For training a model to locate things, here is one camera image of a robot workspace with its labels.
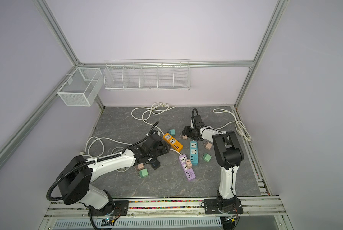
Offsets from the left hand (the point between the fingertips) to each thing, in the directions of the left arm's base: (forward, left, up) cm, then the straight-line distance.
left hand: (170, 148), depth 84 cm
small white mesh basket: (+46, +62, +12) cm, 78 cm away
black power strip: (-6, +9, -9) cm, 14 cm away
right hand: (+16, -11, -9) cm, 22 cm away
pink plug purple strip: (+12, -11, -8) cm, 18 cm away
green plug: (-3, -23, -9) cm, 25 cm away
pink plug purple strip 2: (-8, -11, -4) cm, 14 cm away
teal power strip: (0, -15, -8) cm, 17 cm away
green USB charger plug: (-10, +16, -9) cm, 21 cm away
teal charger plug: (+18, -2, -9) cm, 20 cm away
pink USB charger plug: (-7, +18, -8) cm, 21 cm away
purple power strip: (-12, -11, -8) cm, 18 cm away
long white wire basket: (+47, +13, +20) cm, 52 cm away
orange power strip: (+8, -3, -8) cm, 12 cm away
